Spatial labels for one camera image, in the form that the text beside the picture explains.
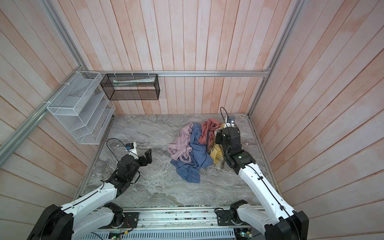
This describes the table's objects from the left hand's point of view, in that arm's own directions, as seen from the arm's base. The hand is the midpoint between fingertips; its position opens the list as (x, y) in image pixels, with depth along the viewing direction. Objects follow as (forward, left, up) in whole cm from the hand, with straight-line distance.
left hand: (144, 152), depth 85 cm
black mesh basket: (+46, +15, +13) cm, 51 cm away
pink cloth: (+3, -21, -1) cm, 21 cm away
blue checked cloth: (-5, -32, +3) cm, 33 cm away
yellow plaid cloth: (-4, -40, +10) cm, 41 cm away
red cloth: (+11, -37, +8) cm, 40 cm away
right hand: (+6, -44, +16) cm, 47 cm away
